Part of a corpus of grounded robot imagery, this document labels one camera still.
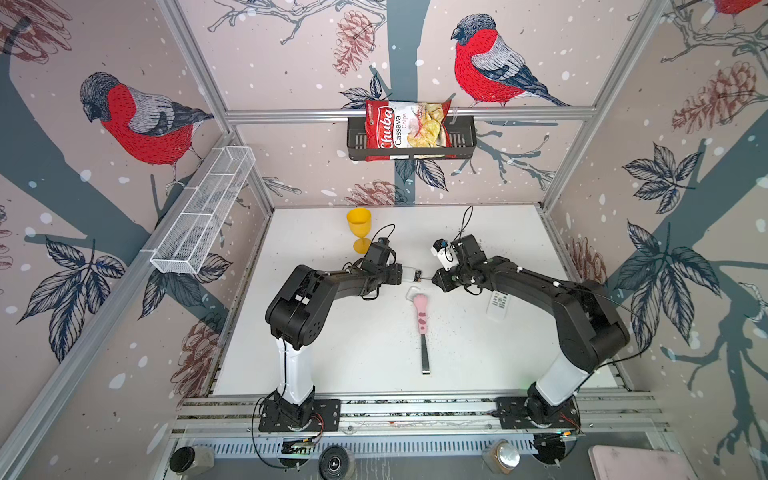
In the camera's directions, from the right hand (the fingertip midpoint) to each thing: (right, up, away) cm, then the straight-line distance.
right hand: (432, 282), depth 92 cm
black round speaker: (-25, -30, -34) cm, 52 cm away
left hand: (-12, +3, +7) cm, 14 cm away
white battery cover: (-6, -4, +5) cm, 9 cm away
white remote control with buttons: (+21, -7, 0) cm, 22 cm away
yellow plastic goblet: (-24, +19, +5) cm, 31 cm away
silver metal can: (+10, -30, -33) cm, 45 cm away
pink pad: (+40, -36, -27) cm, 60 cm away
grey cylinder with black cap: (-55, -32, -31) cm, 70 cm away
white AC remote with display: (-7, +2, +8) cm, 11 cm away
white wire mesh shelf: (-63, +18, -17) cm, 68 cm away
